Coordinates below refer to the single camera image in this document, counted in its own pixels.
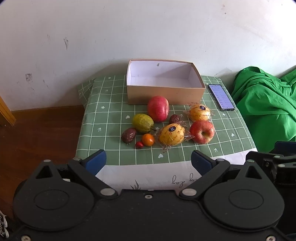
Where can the smartphone with lit screen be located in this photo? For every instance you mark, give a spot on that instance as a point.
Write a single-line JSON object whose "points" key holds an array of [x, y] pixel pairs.
{"points": [[220, 95]]}

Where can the large red apple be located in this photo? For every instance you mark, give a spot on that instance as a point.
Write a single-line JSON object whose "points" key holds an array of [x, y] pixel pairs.
{"points": [[158, 108]]}

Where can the yellow orange back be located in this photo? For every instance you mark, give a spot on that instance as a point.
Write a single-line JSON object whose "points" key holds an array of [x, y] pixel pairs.
{"points": [[199, 112]]}

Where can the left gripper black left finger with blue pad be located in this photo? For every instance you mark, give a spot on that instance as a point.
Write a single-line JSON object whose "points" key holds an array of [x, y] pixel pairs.
{"points": [[85, 170]]}

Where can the wooden furniture edge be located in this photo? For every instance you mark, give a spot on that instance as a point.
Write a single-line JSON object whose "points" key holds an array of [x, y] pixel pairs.
{"points": [[6, 114]]}

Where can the green yellow lemon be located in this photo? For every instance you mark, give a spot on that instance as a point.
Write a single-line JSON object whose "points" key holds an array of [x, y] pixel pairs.
{"points": [[142, 123]]}

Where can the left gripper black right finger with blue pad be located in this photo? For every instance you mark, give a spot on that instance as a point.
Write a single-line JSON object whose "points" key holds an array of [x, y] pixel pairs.
{"points": [[211, 170]]}

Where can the dark passion fruit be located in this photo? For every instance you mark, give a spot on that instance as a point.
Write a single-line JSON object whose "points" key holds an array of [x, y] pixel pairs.
{"points": [[128, 135], [174, 118]]}

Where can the yellow orange front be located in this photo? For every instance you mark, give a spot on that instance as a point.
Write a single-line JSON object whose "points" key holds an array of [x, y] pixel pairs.
{"points": [[172, 135]]}

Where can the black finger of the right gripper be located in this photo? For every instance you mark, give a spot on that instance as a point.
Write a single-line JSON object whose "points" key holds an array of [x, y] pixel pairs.
{"points": [[278, 164]]}

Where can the black white shoe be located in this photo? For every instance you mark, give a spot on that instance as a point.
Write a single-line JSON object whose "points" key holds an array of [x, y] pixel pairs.
{"points": [[3, 226]]}

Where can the small orange tangerine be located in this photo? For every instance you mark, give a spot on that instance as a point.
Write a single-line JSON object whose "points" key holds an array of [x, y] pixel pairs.
{"points": [[148, 139]]}

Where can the green checkered tablecloth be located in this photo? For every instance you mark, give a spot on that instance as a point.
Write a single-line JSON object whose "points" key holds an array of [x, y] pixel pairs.
{"points": [[108, 115]]}

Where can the yellow orange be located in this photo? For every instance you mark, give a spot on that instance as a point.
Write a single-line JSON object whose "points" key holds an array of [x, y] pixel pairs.
{"points": [[172, 135], [199, 112]]}

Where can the small red cherry tomato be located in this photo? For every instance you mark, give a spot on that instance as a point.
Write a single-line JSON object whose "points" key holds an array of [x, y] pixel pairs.
{"points": [[139, 145]]}

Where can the open cardboard box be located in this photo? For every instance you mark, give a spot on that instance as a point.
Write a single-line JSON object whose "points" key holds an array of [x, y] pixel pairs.
{"points": [[177, 81]]}

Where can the green cloth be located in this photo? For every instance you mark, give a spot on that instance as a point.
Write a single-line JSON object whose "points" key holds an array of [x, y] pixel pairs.
{"points": [[267, 105]]}

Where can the red yellow apple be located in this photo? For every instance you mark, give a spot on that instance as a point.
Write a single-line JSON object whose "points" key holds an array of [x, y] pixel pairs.
{"points": [[203, 131]]}

